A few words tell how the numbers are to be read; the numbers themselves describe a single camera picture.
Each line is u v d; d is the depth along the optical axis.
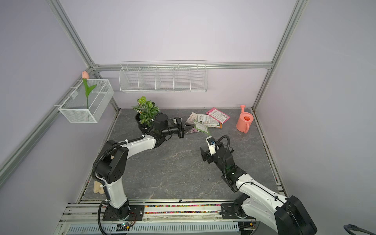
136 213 0.73
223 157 0.57
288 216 0.40
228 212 0.74
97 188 0.81
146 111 0.87
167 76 0.98
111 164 0.50
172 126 0.77
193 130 0.82
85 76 0.83
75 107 0.77
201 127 0.86
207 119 1.12
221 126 1.09
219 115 1.16
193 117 1.16
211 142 0.69
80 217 0.74
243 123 0.99
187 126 0.81
